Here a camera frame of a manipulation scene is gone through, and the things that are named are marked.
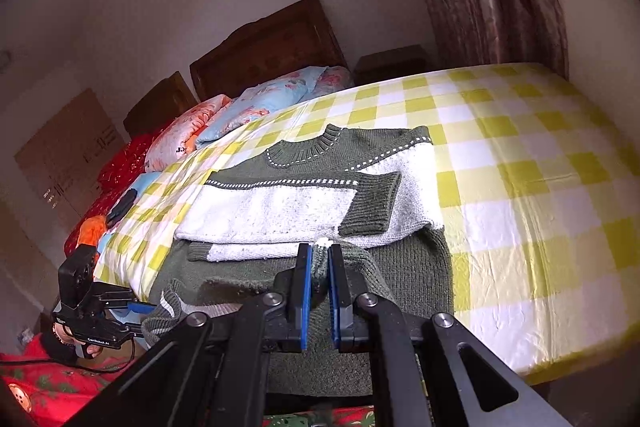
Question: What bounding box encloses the person's left hand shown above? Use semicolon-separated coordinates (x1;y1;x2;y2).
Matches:
52;323;81;348

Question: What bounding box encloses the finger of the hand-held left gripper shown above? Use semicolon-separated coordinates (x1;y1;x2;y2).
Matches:
94;284;158;314
104;313;148;336

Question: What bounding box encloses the person's left forearm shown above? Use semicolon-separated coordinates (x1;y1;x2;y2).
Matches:
39;334;83;365

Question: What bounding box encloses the large wooden headboard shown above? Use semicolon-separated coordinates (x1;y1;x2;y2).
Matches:
189;0;349;104

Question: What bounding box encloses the small black object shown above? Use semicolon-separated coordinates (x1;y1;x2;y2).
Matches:
106;188;138;226

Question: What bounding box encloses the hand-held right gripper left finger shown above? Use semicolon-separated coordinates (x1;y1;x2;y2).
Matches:
65;243;315;427

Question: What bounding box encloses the pink floral pillow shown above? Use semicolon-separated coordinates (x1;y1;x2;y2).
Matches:
315;66;353;95

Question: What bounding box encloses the flat cardboard box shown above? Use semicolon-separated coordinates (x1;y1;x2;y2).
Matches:
14;88;126;220

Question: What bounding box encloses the light blue cloth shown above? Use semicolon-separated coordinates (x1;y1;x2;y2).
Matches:
132;172;166;202

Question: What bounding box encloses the dark wooden nightstand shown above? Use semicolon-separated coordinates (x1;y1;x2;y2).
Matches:
352;45;441;88

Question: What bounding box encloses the small wooden headboard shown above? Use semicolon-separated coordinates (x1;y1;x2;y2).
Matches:
122;71;198;140

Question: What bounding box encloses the orange floral pillow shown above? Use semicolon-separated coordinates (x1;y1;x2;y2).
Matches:
144;94;233;172

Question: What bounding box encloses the yellow checked bed sheet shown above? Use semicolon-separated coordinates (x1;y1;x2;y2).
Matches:
92;63;640;388

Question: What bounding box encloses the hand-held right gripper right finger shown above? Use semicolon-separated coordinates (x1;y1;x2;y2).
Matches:
327;243;573;427

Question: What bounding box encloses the red gold-print blanket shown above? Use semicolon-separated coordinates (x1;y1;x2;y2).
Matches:
64;134;161;258

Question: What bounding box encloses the blue floral pillow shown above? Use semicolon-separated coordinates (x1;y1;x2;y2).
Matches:
195;66;331;148

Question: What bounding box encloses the green white knit sweater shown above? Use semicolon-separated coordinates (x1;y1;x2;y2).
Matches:
140;124;456;398

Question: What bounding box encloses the orange cloth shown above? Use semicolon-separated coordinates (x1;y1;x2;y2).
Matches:
75;215;108;248

